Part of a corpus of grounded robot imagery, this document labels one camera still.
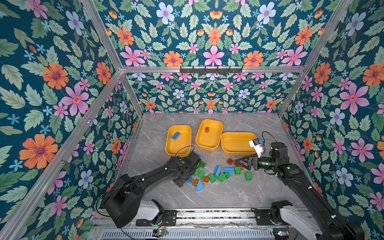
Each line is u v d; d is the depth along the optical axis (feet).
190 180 2.77
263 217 2.40
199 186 2.69
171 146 3.30
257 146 2.29
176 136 3.42
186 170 1.98
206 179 2.77
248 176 2.84
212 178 2.77
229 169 2.91
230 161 3.02
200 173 2.88
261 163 2.19
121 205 1.36
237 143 3.39
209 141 3.31
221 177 2.80
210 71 3.06
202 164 3.01
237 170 2.85
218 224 2.38
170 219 2.40
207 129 3.54
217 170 2.86
